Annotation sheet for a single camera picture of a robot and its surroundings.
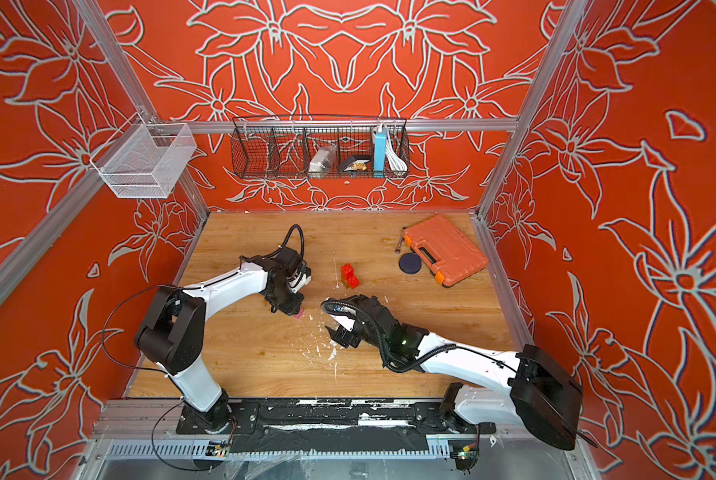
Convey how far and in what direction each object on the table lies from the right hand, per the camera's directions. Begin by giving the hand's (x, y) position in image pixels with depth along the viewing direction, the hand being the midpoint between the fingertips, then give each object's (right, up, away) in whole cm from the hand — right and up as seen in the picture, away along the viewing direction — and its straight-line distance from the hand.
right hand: (330, 314), depth 77 cm
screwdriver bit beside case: (+24, +18, +34) cm, 45 cm away
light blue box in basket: (+14, +46, +13) cm, 50 cm away
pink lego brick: (-10, -4, +14) cm, 17 cm away
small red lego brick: (+4, +8, +16) cm, 18 cm away
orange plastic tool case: (+39, +15, +23) cm, 47 cm away
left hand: (-12, -1, +14) cm, 19 cm away
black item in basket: (+7, +43, +11) cm, 44 cm away
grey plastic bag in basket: (-4, +44, +15) cm, 47 cm away
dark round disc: (+26, +11, +27) cm, 39 cm away
